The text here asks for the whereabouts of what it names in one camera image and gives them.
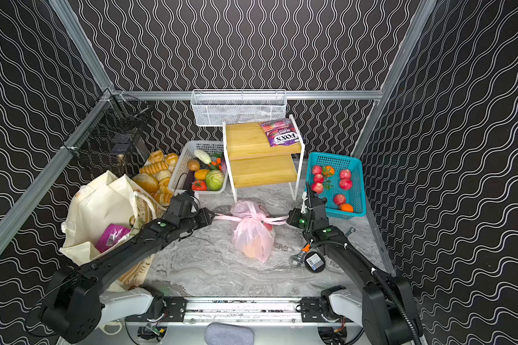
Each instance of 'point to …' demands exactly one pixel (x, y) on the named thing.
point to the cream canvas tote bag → (103, 213)
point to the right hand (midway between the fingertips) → (291, 212)
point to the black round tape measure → (315, 261)
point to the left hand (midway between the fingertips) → (218, 216)
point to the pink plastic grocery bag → (252, 232)
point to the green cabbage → (214, 180)
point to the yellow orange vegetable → (201, 173)
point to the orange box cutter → (306, 249)
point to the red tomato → (199, 185)
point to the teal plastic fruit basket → (339, 178)
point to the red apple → (345, 183)
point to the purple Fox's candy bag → (280, 132)
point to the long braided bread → (154, 167)
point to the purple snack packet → (111, 235)
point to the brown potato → (193, 164)
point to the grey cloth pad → (221, 333)
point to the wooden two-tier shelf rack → (252, 164)
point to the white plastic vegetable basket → (180, 168)
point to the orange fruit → (346, 208)
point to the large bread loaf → (150, 183)
